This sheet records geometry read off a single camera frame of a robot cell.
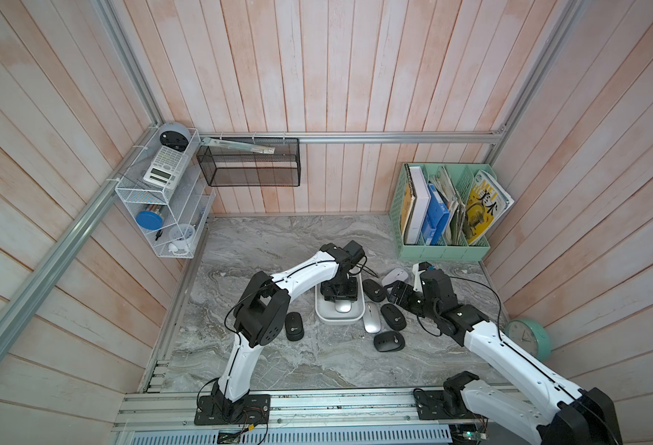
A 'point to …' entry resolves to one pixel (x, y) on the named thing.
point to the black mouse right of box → (374, 291)
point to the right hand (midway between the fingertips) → (390, 289)
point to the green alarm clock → (531, 336)
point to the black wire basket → (234, 167)
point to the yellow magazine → (488, 203)
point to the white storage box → (326, 311)
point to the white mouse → (393, 275)
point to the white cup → (181, 237)
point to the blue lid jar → (149, 220)
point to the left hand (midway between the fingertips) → (345, 302)
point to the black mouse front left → (294, 326)
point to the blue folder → (436, 216)
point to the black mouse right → (393, 317)
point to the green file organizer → (453, 181)
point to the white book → (420, 210)
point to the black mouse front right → (389, 341)
